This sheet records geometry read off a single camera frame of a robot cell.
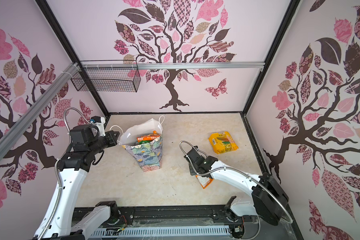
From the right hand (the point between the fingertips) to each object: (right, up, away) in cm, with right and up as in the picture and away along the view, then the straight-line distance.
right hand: (195, 165), depth 85 cm
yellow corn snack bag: (+20, +12, +11) cm, 26 cm away
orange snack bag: (+5, -8, -3) cm, 10 cm away
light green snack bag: (-28, +15, -6) cm, 32 cm away
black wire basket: (-56, +56, +10) cm, 80 cm away
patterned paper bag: (-25, +7, -7) cm, 27 cm away
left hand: (-38, +19, -13) cm, 45 cm away
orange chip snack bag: (-26, +17, -7) cm, 32 cm away
